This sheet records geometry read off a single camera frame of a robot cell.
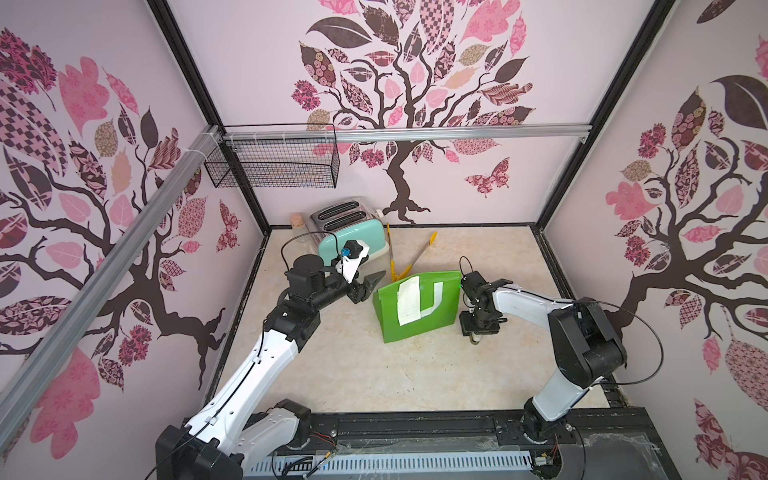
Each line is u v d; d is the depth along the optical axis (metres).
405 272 1.03
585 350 0.47
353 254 0.58
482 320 0.79
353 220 0.98
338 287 0.60
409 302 0.79
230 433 0.39
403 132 0.93
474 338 0.87
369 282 0.63
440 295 0.81
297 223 1.10
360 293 0.63
